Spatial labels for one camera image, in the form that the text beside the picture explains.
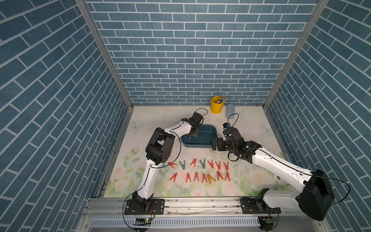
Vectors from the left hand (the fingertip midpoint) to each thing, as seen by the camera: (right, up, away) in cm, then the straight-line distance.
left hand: (195, 133), depth 104 cm
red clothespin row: (-12, -23, -19) cm, 33 cm away
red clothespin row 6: (+19, -23, -19) cm, 36 cm away
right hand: (+13, -3, -21) cm, 25 cm away
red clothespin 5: (+20, -19, -15) cm, 31 cm away
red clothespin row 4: (+5, -23, -20) cm, 31 cm away
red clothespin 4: (+15, -19, -15) cm, 28 cm away
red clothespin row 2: (-4, -24, -19) cm, 31 cm away
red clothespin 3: (+10, -18, -15) cm, 25 cm away
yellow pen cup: (+17, +22, +7) cm, 29 cm away
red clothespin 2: (0, -17, -14) cm, 22 cm away
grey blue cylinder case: (+29, +17, +13) cm, 36 cm away
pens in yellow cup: (+20, +24, 0) cm, 32 cm away
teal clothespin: (-8, -18, -15) cm, 25 cm away
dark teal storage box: (+7, +1, -10) cm, 13 cm away
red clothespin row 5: (+14, -23, -19) cm, 33 cm away
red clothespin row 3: (0, -23, -19) cm, 30 cm away
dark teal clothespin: (+5, -18, -15) cm, 24 cm away
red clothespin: (-15, -18, -15) cm, 27 cm away
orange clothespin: (+9, -24, -21) cm, 33 cm away
